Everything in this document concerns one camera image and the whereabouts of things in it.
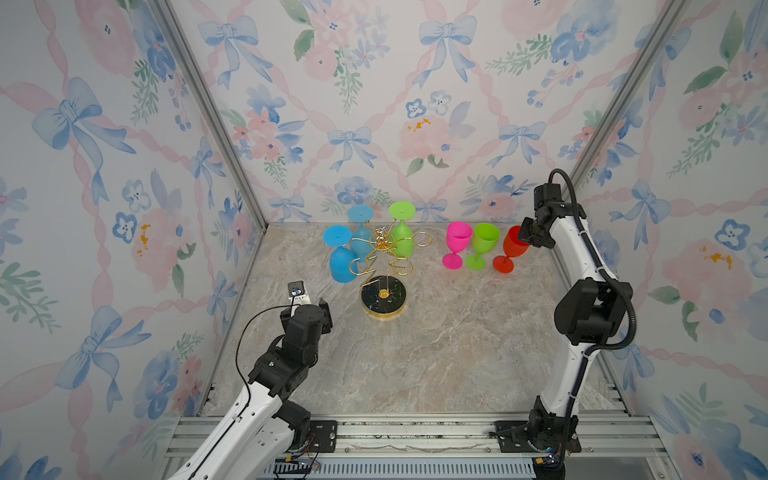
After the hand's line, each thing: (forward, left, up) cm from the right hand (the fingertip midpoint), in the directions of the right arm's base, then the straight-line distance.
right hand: (532, 236), depth 93 cm
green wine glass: (0, +14, -2) cm, 14 cm away
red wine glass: (-5, +7, 0) cm, 8 cm away
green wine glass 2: (-5, +40, +4) cm, 41 cm away
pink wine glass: (+3, +22, -4) cm, 22 cm away
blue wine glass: (-14, +57, +5) cm, 59 cm away
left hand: (-26, +64, +2) cm, 69 cm away
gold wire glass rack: (-11, +46, -15) cm, 50 cm away
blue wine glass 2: (-12, +52, +12) cm, 54 cm away
